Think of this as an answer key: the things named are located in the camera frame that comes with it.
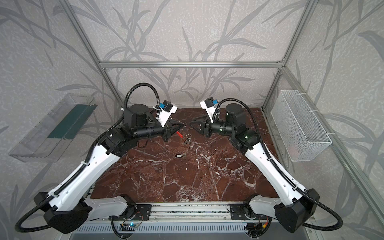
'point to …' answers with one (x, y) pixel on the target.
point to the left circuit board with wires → (130, 226)
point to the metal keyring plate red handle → (188, 136)
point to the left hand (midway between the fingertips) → (184, 121)
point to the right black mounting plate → (238, 212)
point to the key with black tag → (183, 155)
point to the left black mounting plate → (143, 213)
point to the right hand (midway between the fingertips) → (192, 118)
